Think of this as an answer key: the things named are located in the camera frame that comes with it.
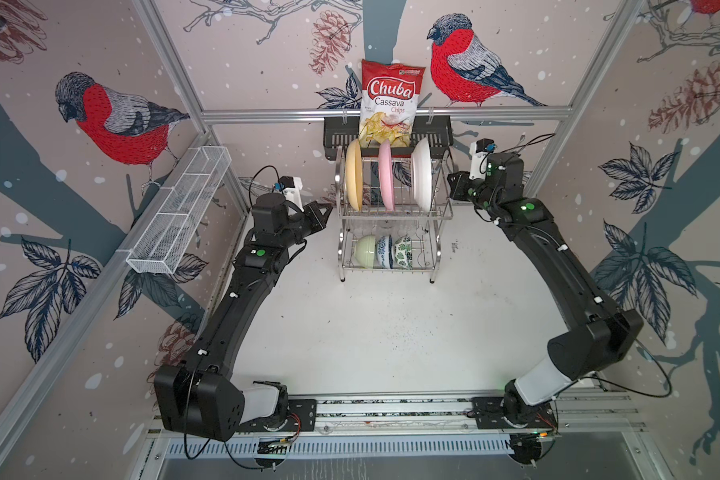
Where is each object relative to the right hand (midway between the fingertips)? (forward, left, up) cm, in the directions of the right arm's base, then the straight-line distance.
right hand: (444, 179), depth 76 cm
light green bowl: (-7, +22, -23) cm, 32 cm away
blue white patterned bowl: (-7, +16, -23) cm, 28 cm away
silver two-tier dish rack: (+10, +14, -22) cm, 28 cm away
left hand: (-10, +28, 0) cm, 30 cm away
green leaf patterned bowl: (-7, +10, -23) cm, 26 cm away
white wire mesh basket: (-18, +70, -4) cm, 72 cm away
